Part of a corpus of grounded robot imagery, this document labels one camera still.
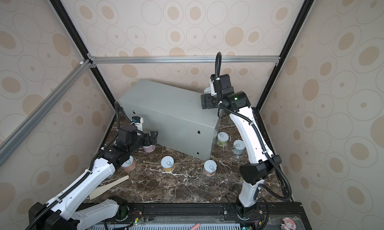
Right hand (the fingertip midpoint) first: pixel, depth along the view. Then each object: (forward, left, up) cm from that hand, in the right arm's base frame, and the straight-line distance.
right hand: (210, 98), depth 74 cm
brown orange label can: (-23, 0, -31) cm, 38 cm away
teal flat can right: (-10, -18, -32) cm, 38 cm away
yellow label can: (-19, +24, -30) cm, 44 cm away
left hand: (-10, +29, -12) cm, 34 cm away
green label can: (-4, -9, -30) cm, 32 cm away
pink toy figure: (-49, -34, -34) cm, 69 cm away
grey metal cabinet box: (-8, +17, -2) cm, 19 cm away
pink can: (-10, +37, -32) cm, 50 cm away
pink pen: (-50, +8, -35) cm, 61 cm away
